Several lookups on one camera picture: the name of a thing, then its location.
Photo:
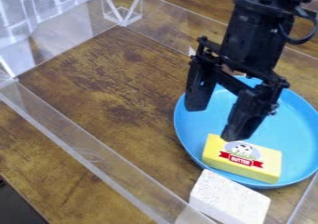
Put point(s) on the yellow butter block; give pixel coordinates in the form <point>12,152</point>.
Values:
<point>242,158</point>

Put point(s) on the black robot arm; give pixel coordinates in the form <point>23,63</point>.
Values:
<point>303,29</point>

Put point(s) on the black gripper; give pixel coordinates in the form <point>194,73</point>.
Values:
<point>250,49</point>

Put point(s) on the white speckled block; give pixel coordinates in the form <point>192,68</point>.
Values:
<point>226,201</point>

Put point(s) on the clear acrylic enclosure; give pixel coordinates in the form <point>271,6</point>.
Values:
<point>88,89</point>

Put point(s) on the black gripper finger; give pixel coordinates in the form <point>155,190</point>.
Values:
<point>255,103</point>

